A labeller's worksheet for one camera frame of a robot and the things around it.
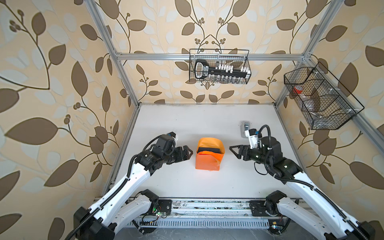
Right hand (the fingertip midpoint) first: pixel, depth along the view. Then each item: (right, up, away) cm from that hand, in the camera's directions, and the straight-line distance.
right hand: (234, 149), depth 74 cm
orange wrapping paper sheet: (-13, -2, -2) cm, 13 cm away
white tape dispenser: (+14, +10, +27) cm, 32 cm away
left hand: (-23, -2, +1) cm, 23 cm away
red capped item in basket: (+42, +33, +14) cm, 55 cm away
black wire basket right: (+45, +22, -1) cm, 51 cm away
